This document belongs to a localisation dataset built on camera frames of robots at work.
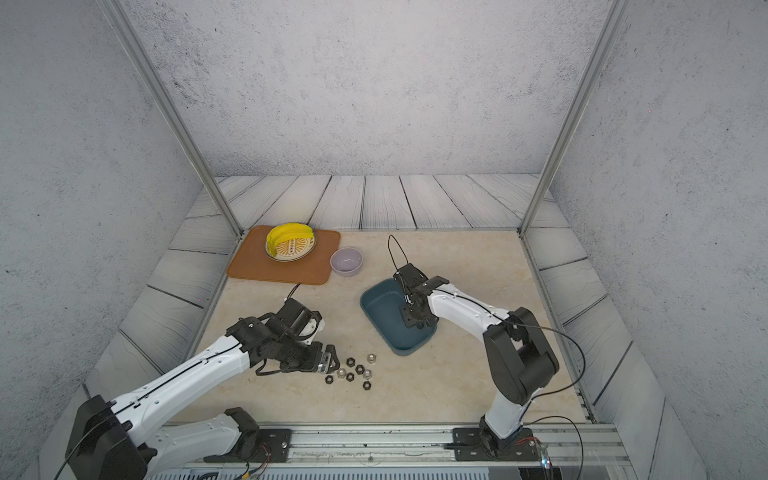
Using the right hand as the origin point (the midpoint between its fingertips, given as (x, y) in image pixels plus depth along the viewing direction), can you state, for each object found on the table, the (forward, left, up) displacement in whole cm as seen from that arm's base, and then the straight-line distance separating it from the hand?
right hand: (417, 314), depth 90 cm
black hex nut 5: (-17, +25, -6) cm, 31 cm away
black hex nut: (-12, +19, -6) cm, 24 cm away
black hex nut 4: (-19, +14, -6) cm, 24 cm away
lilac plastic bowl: (+23, +24, -3) cm, 33 cm away
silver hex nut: (-11, +14, -7) cm, 19 cm away
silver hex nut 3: (-16, +14, -6) cm, 22 cm away
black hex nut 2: (-14, +16, -6) cm, 23 cm away
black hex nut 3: (-16, +19, -6) cm, 26 cm away
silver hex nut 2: (-16, +22, -6) cm, 27 cm away
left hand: (-18, +23, +4) cm, 29 cm away
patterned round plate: (+30, +46, -4) cm, 55 cm away
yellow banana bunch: (+35, +49, 0) cm, 60 cm away
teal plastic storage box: (+9, +11, -6) cm, 15 cm away
